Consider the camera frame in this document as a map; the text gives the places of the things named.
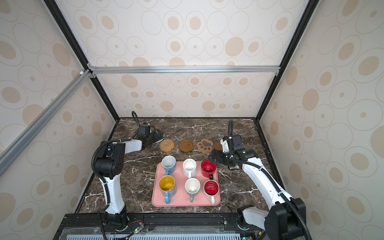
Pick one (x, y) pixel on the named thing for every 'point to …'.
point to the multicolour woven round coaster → (163, 141)
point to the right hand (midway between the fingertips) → (216, 158)
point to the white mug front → (192, 187)
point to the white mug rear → (189, 167)
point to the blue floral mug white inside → (168, 163)
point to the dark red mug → (208, 168)
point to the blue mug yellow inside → (167, 185)
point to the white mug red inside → (211, 190)
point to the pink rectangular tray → (182, 198)
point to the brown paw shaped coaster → (205, 146)
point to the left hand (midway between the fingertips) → (163, 132)
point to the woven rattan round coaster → (166, 145)
